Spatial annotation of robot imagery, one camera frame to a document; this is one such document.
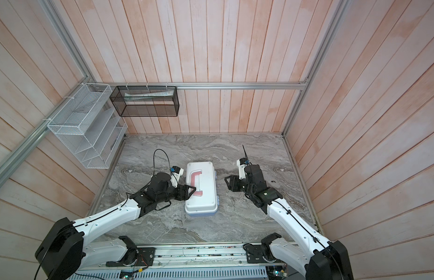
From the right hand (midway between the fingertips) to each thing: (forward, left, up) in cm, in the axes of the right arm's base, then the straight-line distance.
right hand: (229, 178), depth 81 cm
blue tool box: (-12, +9, -15) cm, 21 cm away
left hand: (-5, +18, -4) cm, 20 cm away
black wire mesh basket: (+46, +50, +11) cm, 69 cm away
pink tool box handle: (-6, +15, -3) cm, 17 cm away
